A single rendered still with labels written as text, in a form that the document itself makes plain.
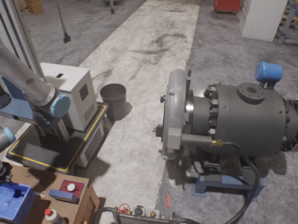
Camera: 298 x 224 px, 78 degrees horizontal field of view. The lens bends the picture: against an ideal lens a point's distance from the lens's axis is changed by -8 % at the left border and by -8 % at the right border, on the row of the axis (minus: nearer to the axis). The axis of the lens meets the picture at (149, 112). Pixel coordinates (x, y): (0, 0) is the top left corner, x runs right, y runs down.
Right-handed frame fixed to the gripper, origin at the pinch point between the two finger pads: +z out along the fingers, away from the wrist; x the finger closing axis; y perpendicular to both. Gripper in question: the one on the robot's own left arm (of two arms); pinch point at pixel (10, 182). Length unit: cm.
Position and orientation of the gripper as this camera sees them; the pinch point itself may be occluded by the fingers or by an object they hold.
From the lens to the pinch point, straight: 142.7
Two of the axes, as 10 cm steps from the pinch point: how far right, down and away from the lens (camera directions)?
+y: 9.9, 1.0, -1.0
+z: 0.0, 7.3, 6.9
